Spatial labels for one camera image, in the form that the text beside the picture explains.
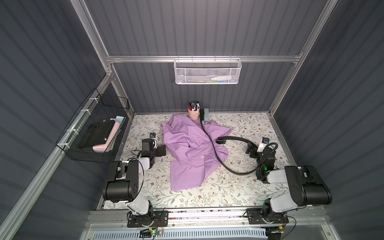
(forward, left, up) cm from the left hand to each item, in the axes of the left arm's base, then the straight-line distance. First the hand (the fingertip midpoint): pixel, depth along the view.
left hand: (158, 146), depth 96 cm
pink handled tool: (-18, +17, +27) cm, 36 cm away
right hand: (-2, -62, +5) cm, 63 cm away
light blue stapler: (+32, -33, 0) cm, 46 cm away
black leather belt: (+5, -42, -1) cm, 43 cm away
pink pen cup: (+26, -23, +8) cm, 36 cm away
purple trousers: (-3, -20, +1) cm, 20 cm away
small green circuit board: (-46, -2, -5) cm, 46 cm away
